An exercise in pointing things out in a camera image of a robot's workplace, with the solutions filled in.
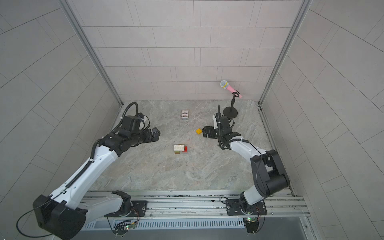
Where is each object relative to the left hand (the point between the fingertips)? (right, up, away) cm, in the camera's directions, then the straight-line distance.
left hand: (156, 132), depth 78 cm
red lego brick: (+15, -12, +10) cm, 21 cm away
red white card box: (+12, +9, +30) cm, 33 cm away
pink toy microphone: (+39, +28, +14) cm, 50 cm away
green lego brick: (+9, -13, +11) cm, 20 cm away
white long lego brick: (+11, -10, +8) cm, 17 cm away
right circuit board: (+48, -43, -9) cm, 65 cm away
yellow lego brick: (+22, -2, +21) cm, 30 cm away
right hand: (+28, 0, +12) cm, 31 cm away
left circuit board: (-13, -43, -10) cm, 46 cm away
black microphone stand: (+46, +11, +30) cm, 57 cm away
